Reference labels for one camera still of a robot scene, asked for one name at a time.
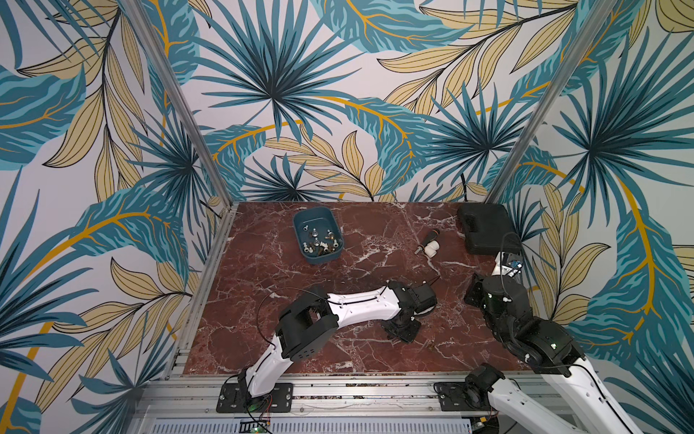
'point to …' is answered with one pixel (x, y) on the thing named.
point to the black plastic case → (489, 229)
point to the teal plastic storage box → (318, 233)
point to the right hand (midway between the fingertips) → (478, 277)
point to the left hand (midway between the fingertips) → (402, 341)
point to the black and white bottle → (430, 245)
